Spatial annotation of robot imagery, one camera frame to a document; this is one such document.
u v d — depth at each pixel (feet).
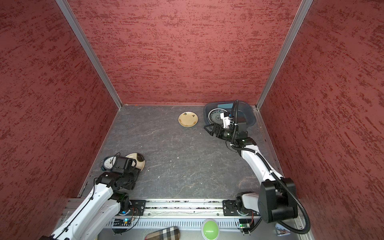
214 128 2.33
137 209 2.38
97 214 1.66
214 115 3.61
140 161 2.93
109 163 2.80
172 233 2.15
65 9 2.34
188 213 2.42
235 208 2.42
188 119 3.70
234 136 2.10
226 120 2.47
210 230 2.23
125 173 2.11
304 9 2.37
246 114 3.86
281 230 2.23
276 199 1.34
